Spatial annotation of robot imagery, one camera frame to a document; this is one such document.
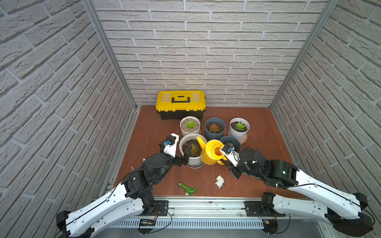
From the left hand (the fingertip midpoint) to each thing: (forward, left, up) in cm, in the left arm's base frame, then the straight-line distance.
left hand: (181, 138), depth 67 cm
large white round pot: (-3, -7, -18) cm, 19 cm away
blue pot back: (+19, -20, -18) cm, 33 cm away
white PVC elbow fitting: (-12, -21, -26) cm, 36 cm away
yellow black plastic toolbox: (+36, +5, -13) cm, 38 cm away
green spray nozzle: (-16, -4, -27) cm, 32 cm away
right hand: (-7, -22, -6) cm, 24 cm away
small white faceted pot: (+21, -4, -17) cm, 27 cm away
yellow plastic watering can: (-8, -14, 0) cm, 16 cm away
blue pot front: (+10, -30, -19) cm, 37 cm away
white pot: (+20, -36, -18) cm, 45 cm away
